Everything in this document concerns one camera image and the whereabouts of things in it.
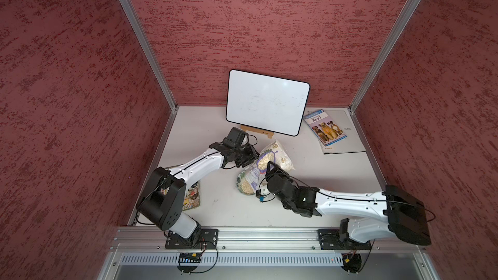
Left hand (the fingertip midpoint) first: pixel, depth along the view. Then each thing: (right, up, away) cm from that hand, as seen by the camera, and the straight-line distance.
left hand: (258, 161), depth 85 cm
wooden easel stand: (+7, +11, +19) cm, 23 cm away
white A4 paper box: (+54, +21, +33) cm, 66 cm away
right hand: (+6, +1, -6) cm, 9 cm away
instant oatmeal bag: (+6, +5, -9) cm, 12 cm away
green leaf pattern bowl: (-7, -12, +2) cm, 14 cm away
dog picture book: (+39, +12, +22) cm, 47 cm away
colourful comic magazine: (-29, -16, -1) cm, 34 cm away
